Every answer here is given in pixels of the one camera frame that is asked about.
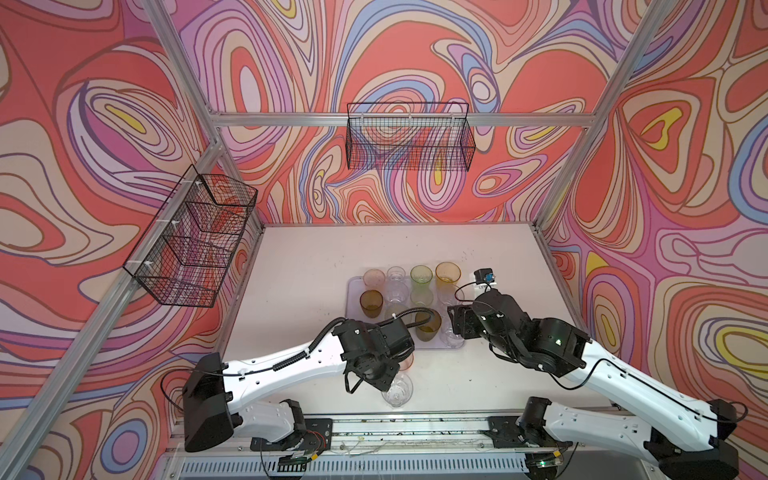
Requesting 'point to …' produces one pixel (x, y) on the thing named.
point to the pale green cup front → (422, 295)
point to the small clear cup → (396, 276)
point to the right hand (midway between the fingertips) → (463, 316)
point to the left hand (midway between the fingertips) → (391, 379)
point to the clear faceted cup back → (455, 341)
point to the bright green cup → (421, 278)
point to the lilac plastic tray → (355, 286)
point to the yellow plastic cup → (447, 275)
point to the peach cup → (374, 279)
